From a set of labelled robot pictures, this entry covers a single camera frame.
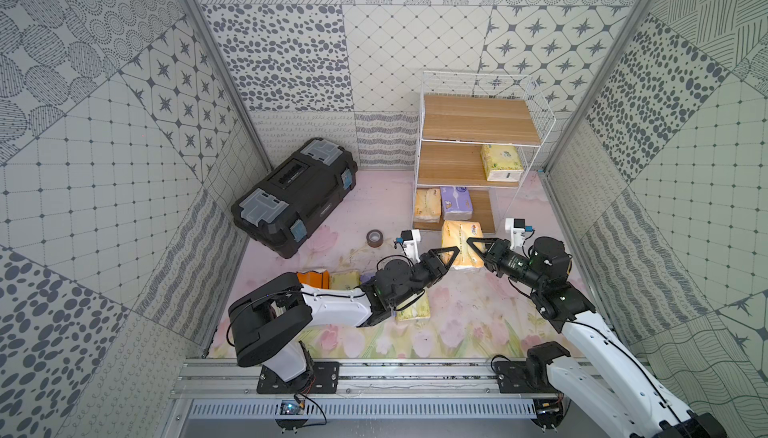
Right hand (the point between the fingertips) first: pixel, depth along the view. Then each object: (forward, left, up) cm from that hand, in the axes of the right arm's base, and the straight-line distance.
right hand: (467, 245), depth 75 cm
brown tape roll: (+14, +26, -19) cm, 36 cm away
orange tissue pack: (-3, +41, -14) cm, 43 cm away
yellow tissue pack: (+2, +3, +3) cm, 5 cm away
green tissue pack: (-10, +12, -17) cm, 23 cm away
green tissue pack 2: (+22, -11, +8) cm, 26 cm away
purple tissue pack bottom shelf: (+25, -2, -14) cm, 29 cm away
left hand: (-3, +2, +3) cm, 5 cm away
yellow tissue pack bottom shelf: (+25, +8, -15) cm, 30 cm away
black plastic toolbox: (+26, +48, -5) cm, 54 cm away
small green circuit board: (-33, +44, -23) cm, 59 cm away
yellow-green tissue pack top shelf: (-2, +33, -16) cm, 37 cm away
